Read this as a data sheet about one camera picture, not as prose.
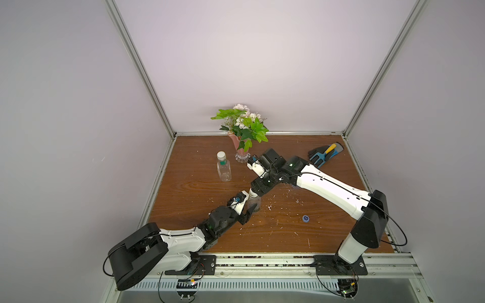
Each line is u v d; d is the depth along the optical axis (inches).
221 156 33.6
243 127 33.4
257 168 27.8
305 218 33.4
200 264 27.6
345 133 48.0
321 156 42.0
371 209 16.7
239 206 27.8
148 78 36.6
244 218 28.1
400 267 28.5
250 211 28.8
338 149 43.5
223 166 35.5
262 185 26.8
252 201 31.2
